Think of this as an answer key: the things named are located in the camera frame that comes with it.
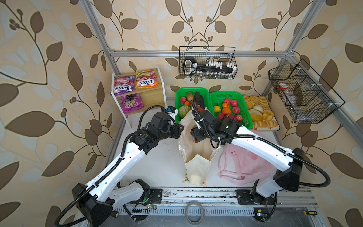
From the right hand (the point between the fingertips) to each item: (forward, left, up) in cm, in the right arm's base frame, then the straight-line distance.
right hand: (196, 131), depth 74 cm
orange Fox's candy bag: (+29, +28, +13) cm, 43 cm away
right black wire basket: (+12, -58, +12) cm, 61 cm away
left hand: (+1, +7, +4) cm, 8 cm away
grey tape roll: (-29, 0, -25) cm, 38 cm away
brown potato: (+42, +1, -15) cm, 44 cm away
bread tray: (+23, -53, -20) cm, 61 cm away
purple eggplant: (+39, -8, -18) cm, 43 cm away
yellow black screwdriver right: (-35, -55, -22) cm, 69 cm away
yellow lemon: (+31, -19, -18) cm, 41 cm away
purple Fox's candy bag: (+26, +41, +12) cm, 50 cm away
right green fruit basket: (+36, -32, -19) cm, 52 cm away
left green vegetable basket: (+49, +8, -16) cm, 52 cm away
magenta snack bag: (+24, +40, 0) cm, 46 cm away
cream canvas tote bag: (-15, +1, +5) cm, 16 cm away
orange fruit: (+30, -26, -18) cm, 44 cm away
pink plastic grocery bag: (-12, -25, -23) cm, 36 cm away
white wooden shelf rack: (+21, +33, +10) cm, 41 cm away
